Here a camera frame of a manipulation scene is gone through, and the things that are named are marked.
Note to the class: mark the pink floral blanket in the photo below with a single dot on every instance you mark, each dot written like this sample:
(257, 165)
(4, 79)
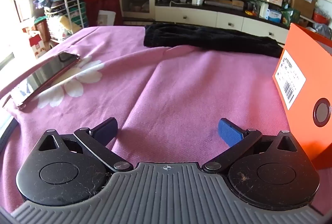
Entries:
(168, 89)

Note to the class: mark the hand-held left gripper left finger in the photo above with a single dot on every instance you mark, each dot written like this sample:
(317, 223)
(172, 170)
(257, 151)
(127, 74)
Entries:
(105, 131)

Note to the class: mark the black cloth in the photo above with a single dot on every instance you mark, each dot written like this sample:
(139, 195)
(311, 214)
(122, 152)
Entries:
(207, 38)

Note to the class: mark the house-printed box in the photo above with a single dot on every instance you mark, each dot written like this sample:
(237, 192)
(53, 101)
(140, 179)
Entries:
(39, 45)

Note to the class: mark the green snack packet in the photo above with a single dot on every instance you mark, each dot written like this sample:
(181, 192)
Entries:
(290, 16)

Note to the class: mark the smartphone in clear case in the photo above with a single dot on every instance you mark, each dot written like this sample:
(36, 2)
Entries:
(44, 73)

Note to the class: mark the white paper bag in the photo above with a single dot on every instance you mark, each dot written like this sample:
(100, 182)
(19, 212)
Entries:
(106, 18)

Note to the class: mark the white television stand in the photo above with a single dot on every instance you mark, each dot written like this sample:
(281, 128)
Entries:
(207, 15)

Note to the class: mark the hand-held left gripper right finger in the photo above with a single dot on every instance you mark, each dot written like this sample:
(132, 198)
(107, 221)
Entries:
(229, 133)

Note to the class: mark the red basin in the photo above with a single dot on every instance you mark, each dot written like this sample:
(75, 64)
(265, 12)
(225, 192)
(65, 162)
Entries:
(321, 18)

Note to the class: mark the orange cardboard box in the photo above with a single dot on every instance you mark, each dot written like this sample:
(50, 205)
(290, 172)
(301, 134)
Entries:
(308, 58)

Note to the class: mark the blue tissue box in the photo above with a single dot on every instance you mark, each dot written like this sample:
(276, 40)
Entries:
(274, 15)

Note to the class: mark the brown cardboard box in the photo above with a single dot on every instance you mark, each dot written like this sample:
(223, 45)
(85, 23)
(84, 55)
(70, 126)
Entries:
(304, 5)

